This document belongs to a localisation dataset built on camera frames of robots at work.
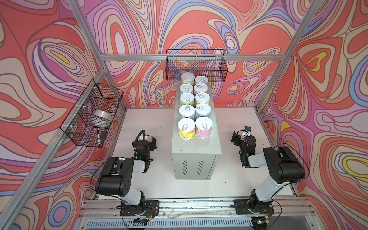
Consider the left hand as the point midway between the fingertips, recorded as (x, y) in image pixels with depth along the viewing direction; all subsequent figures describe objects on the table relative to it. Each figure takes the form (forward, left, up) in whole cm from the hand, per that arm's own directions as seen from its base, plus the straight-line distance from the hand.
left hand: (146, 137), depth 94 cm
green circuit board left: (-45, -3, -7) cm, 46 cm away
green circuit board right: (-45, -64, -7) cm, 79 cm away
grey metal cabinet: (-25, -31, +22) cm, 46 cm away
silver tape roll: (-5, +16, +26) cm, 31 cm away
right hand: (+3, -64, -1) cm, 64 cm away
